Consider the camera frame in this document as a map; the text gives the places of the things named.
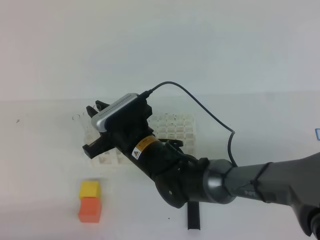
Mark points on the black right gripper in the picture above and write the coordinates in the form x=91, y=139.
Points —
x=123, y=129

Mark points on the clear glass test tube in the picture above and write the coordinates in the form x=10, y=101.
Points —
x=76, y=118
x=88, y=125

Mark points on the right robot arm black grey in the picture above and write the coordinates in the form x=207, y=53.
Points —
x=180, y=178

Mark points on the white test tube rack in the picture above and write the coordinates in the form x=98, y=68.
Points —
x=172, y=126

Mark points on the black tube holder stand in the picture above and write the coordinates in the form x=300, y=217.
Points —
x=193, y=215

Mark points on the yellow cube block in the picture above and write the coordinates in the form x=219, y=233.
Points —
x=90, y=189

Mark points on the orange cube block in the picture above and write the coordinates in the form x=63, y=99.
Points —
x=90, y=210

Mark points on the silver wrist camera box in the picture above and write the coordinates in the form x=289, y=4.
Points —
x=98, y=120

